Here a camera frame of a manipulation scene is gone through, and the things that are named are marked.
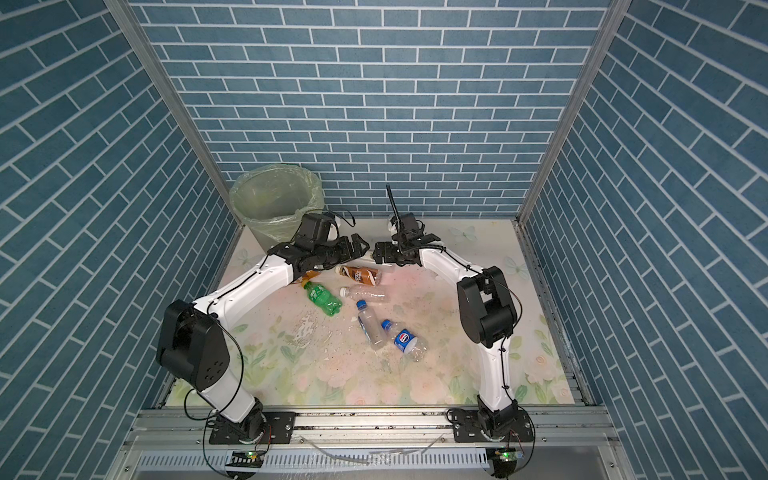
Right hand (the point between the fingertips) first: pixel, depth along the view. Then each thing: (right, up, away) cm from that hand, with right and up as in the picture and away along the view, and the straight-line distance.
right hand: (383, 251), depth 97 cm
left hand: (-6, +1, -11) cm, 13 cm away
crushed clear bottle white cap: (-6, -15, +4) cm, 16 cm away
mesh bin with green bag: (-39, +18, +6) cm, 43 cm away
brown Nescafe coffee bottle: (-6, -8, 0) cm, 10 cm away
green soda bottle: (-19, -15, -4) cm, 25 cm away
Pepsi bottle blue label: (+9, -28, -11) cm, 31 cm away
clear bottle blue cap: (-4, -23, -6) cm, 24 cm away
